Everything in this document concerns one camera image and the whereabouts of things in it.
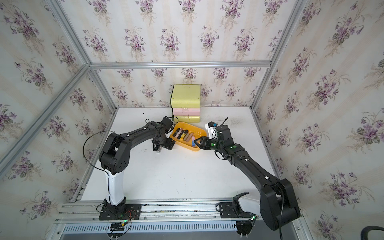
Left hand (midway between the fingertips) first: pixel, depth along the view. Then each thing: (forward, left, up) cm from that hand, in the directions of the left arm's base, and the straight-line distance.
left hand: (168, 145), depth 96 cm
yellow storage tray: (+11, -20, +2) cm, 23 cm away
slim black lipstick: (+9, -8, +1) cm, 12 cm away
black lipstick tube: (+11, -5, 0) cm, 12 cm away
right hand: (-7, -20, +15) cm, 26 cm away
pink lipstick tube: (+13, -9, +1) cm, 16 cm away
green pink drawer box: (+21, -12, +20) cm, 32 cm away
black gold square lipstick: (+9, -11, +1) cm, 14 cm away
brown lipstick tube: (+7, -12, 0) cm, 14 cm away
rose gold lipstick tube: (+7, -14, 0) cm, 16 cm away
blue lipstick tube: (+4, -17, +1) cm, 17 cm away
